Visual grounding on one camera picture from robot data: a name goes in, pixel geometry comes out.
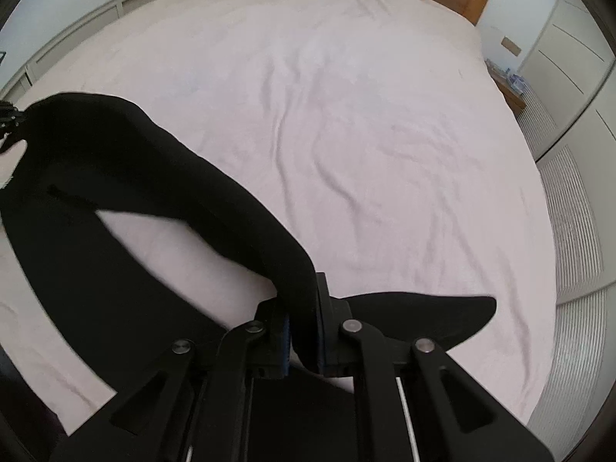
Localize black pants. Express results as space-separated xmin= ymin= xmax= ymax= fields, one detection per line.
xmin=0 ymin=92 xmax=498 ymax=395

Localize pink bed sheet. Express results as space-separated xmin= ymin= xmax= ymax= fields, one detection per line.
xmin=18 ymin=0 xmax=556 ymax=421

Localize wooden nightstand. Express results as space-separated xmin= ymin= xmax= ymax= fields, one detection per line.
xmin=487 ymin=68 xmax=526 ymax=118

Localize items on nightstand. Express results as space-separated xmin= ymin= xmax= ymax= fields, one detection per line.
xmin=484 ymin=59 xmax=527 ymax=95

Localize white wardrobe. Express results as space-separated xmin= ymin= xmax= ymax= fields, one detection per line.
xmin=518 ymin=0 xmax=614 ymax=160

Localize white radiator cover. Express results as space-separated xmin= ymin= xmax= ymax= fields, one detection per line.
xmin=1 ymin=0 xmax=151 ymax=101

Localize brass wall switch right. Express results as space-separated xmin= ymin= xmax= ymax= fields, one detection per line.
xmin=500 ymin=37 xmax=521 ymax=56

